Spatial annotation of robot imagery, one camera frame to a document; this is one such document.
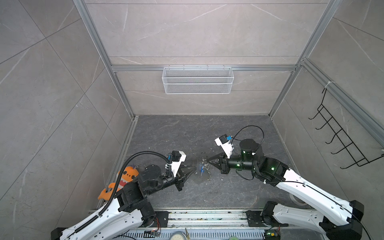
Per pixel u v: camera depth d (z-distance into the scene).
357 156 0.59
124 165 0.44
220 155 0.58
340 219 0.39
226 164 0.54
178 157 0.52
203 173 0.62
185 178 0.52
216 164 0.60
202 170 0.61
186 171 0.59
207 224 0.73
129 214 0.60
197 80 1.00
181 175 0.53
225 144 0.57
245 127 1.14
